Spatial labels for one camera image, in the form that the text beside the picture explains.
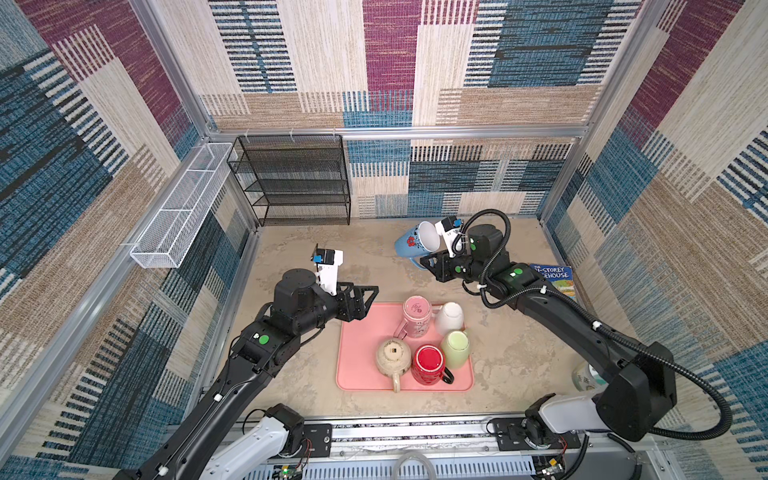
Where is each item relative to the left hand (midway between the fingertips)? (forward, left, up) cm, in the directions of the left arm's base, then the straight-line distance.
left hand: (366, 284), depth 67 cm
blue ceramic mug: (+11, -13, +2) cm, 17 cm away
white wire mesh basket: (+12, +47, +4) cm, 49 cm away
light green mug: (-8, -22, -19) cm, 30 cm away
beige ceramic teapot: (-9, -6, -21) cm, 23 cm away
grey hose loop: (-29, -10, -30) cm, 43 cm away
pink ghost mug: (+3, -13, -18) cm, 22 cm away
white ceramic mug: (+2, -21, -20) cm, 29 cm away
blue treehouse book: (+19, -62, -26) cm, 70 cm away
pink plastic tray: (-11, -25, -29) cm, 40 cm away
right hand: (+9, -14, -5) cm, 18 cm away
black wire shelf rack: (+53, +28, -12) cm, 61 cm away
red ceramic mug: (-11, -15, -21) cm, 28 cm away
